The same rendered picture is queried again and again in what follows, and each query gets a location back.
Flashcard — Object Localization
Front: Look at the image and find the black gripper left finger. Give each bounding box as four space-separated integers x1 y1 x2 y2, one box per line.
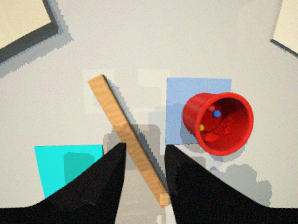
0 143 126 224

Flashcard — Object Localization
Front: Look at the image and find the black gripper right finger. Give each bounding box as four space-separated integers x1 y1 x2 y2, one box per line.
165 144 298 224

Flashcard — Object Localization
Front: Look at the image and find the tan wooden bar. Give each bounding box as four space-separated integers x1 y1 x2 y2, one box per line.
88 75 172 208

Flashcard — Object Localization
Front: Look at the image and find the cream flat square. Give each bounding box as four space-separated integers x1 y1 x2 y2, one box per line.
269 0 298 56

